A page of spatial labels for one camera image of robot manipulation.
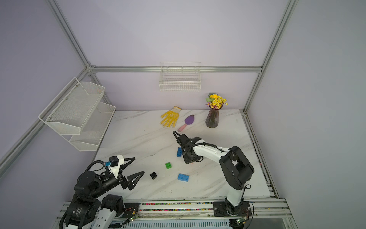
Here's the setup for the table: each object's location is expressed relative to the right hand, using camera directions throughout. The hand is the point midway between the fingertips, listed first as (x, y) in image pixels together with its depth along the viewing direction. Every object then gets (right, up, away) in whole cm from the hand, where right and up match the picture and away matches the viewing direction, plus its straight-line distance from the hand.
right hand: (192, 160), depth 90 cm
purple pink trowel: (-2, +26, +25) cm, 37 cm away
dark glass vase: (+15, +26, +14) cm, 33 cm away
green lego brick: (-15, -3, -1) cm, 16 cm away
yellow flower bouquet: (+15, +38, +1) cm, 41 cm away
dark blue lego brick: (-9, +4, +4) cm, 10 cm away
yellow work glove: (-17, +29, +25) cm, 42 cm away
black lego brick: (-24, -8, -6) cm, 25 cm away
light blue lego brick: (-6, -9, -6) cm, 12 cm away
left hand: (-26, +3, -25) cm, 36 cm away
